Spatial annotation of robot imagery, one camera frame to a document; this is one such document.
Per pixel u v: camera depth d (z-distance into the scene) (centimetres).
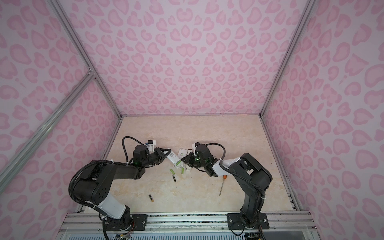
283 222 74
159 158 82
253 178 48
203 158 73
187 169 88
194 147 86
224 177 87
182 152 98
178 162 88
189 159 80
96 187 46
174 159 88
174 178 88
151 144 88
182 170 90
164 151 88
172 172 90
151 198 80
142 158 74
